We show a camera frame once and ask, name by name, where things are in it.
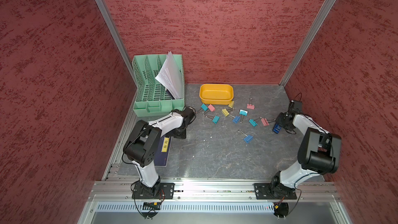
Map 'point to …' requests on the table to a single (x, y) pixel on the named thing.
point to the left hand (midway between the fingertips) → (173, 138)
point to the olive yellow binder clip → (231, 104)
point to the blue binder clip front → (247, 139)
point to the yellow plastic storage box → (216, 94)
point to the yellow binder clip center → (225, 112)
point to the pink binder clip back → (250, 105)
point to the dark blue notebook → (161, 155)
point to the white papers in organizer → (170, 75)
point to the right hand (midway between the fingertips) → (279, 122)
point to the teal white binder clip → (243, 112)
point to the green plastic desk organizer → (153, 98)
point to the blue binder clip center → (235, 119)
